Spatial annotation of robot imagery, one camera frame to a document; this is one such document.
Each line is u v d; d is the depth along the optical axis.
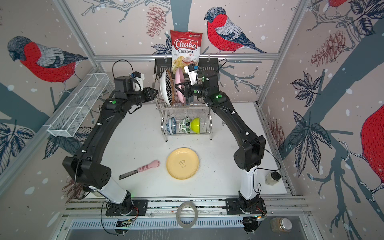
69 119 0.73
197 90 0.65
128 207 0.67
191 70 0.64
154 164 0.88
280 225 0.61
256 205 0.72
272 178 0.75
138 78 0.67
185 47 0.83
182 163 0.88
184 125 0.91
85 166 0.42
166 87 0.70
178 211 0.70
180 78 0.71
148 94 0.67
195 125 0.95
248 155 0.49
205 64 0.94
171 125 0.90
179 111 1.04
